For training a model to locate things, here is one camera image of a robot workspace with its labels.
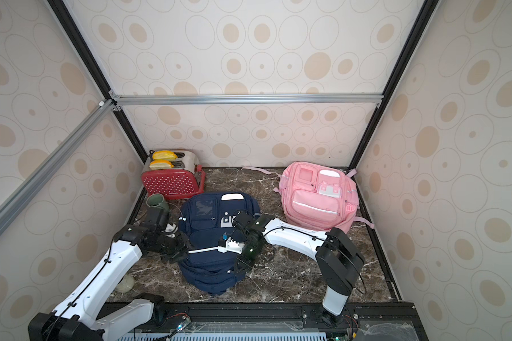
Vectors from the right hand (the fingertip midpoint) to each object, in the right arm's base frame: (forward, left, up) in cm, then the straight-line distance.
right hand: (237, 277), depth 75 cm
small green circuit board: (-15, +18, -6) cm, 24 cm away
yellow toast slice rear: (+48, +39, +15) cm, 63 cm away
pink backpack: (+41, -34, -4) cm, 53 cm away
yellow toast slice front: (+42, +38, +14) cm, 59 cm away
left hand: (+8, +15, +6) cm, 18 cm away
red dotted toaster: (+40, +28, +8) cm, 50 cm away
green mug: (+36, +45, -4) cm, 57 cm away
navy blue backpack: (+25, +18, -3) cm, 31 cm away
